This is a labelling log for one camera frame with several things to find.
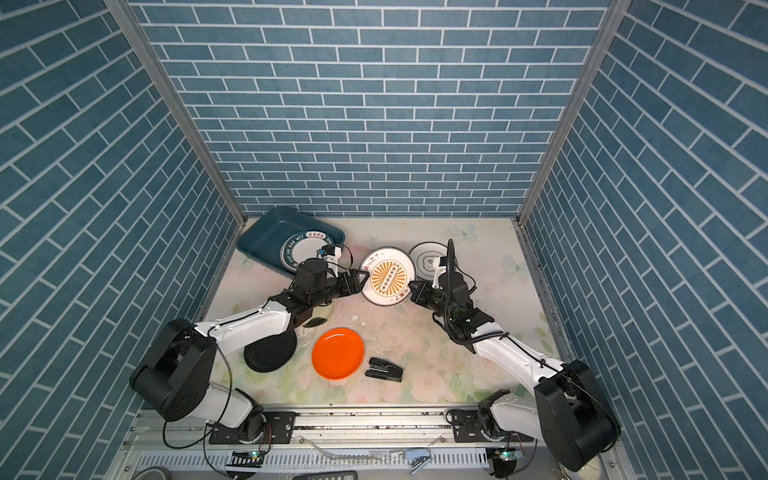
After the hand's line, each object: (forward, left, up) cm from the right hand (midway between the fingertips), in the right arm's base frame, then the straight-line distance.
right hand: (405, 280), depth 83 cm
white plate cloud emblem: (+22, -5, -16) cm, 27 cm away
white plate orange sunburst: (+4, +4, -1) cm, 6 cm away
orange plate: (-16, +19, -17) cm, 30 cm away
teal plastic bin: (+23, +56, -14) cm, 62 cm away
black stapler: (-20, +4, -14) cm, 25 cm away
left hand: (+2, +12, -2) cm, 13 cm away
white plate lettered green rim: (+21, +40, -14) cm, 48 cm away
